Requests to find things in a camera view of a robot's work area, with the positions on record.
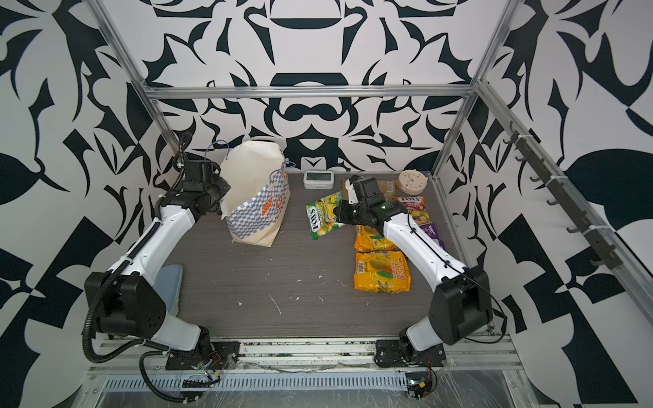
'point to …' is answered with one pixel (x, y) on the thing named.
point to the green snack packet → (321, 217)
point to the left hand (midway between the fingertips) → (220, 179)
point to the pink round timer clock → (412, 182)
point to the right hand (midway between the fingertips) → (334, 209)
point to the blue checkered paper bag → (259, 195)
